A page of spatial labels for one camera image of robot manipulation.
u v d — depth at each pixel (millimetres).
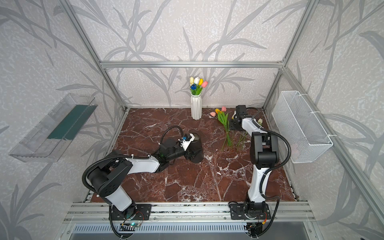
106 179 465
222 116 1111
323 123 641
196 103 1008
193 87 890
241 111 813
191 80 935
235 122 888
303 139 602
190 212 753
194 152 774
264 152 550
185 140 734
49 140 643
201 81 937
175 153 747
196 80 897
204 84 935
